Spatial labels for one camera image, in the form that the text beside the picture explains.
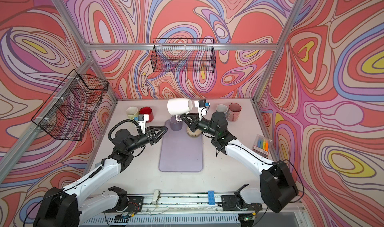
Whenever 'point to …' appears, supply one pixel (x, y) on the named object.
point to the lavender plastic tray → (180, 151)
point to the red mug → (147, 110)
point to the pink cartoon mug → (234, 111)
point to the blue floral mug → (222, 108)
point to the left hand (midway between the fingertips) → (167, 130)
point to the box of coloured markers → (261, 145)
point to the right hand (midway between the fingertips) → (182, 119)
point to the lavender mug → (175, 125)
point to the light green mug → (132, 112)
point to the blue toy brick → (211, 197)
